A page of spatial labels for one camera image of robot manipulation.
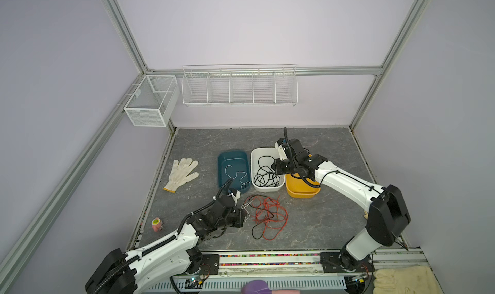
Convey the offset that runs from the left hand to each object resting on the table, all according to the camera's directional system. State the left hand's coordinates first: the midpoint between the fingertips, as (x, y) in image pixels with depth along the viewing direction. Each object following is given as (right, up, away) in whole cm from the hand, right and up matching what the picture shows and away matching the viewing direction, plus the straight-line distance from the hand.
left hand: (246, 217), depth 80 cm
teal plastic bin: (-8, +20, +22) cm, 31 cm away
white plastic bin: (+4, +26, +24) cm, 36 cm away
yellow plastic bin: (+24, +10, +10) cm, 28 cm away
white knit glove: (-36, +16, +20) cm, 44 cm away
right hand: (+12, +21, +5) cm, 24 cm away
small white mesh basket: (-52, +55, +21) cm, 78 cm away
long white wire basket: (-4, +62, +18) cm, 65 cm away
